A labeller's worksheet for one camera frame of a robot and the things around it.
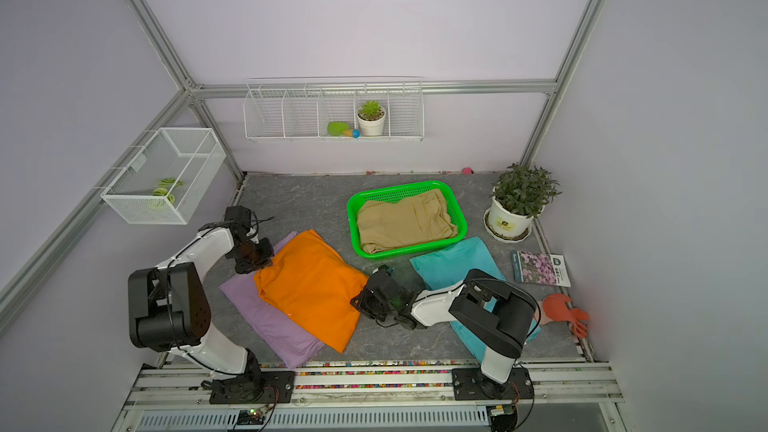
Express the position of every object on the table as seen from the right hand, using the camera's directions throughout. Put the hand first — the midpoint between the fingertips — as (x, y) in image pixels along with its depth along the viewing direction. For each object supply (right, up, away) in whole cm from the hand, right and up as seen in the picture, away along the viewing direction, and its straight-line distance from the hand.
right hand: (348, 302), depth 85 cm
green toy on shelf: (-4, +53, +14) cm, 55 cm away
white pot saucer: (+51, +17, +17) cm, 56 cm away
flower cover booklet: (+59, +8, +9) cm, 61 cm away
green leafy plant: (+52, +32, +3) cm, 62 cm away
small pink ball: (+44, +42, +39) cm, 72 cm away
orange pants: (-12, +4, +4) cm, 13 cm away
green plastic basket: (+15, +32, +21) cm, 41 cm away
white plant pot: (+50, +22, +11) cm, 56 cm away
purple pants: (-15, -9, -6) cm, 18 cm away
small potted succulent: (+6, +55, +6) cm, 55 cm away
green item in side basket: (-47, +34, -7) cm, 58 cm away
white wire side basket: (-47, +43, +2) cm, 63 cm away
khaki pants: (+10, +21, +15) cm, 28 cm away
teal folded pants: (+31, +9, +8) cm, 33 cm away
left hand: (-24, +10, +5) cm, 27 cm away
